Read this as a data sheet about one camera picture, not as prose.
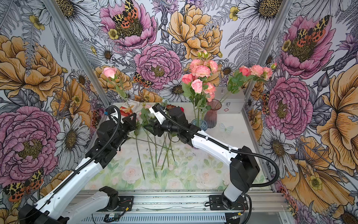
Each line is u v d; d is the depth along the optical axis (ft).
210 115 3.36
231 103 3.54
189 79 2.47
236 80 2.75
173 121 1.56
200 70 2.17
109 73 2.10
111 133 1.75
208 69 2.21
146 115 3.54
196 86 2.09
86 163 1.57
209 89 2.30
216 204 2.39
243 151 1.52
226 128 3.51
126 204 2.42
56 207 1.32
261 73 2.55
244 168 1.42
